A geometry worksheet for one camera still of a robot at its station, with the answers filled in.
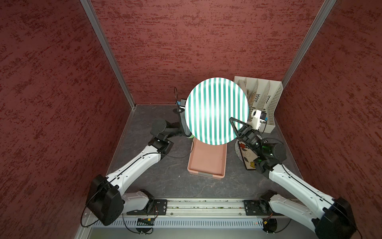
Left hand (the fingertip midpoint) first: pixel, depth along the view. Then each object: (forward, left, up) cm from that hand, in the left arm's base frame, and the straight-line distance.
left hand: (211, 124), depth 56 cm
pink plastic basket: (+3, -2, -41) cm, 41 cm away
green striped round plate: (+21, -2, -10) cm, 23 cm away
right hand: (0, -6, 0) cm, 6 cm away
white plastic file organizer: (+51, -45, -29) cm, 74 cm away
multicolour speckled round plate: (+10, -22, -41) cm, 48 cm away
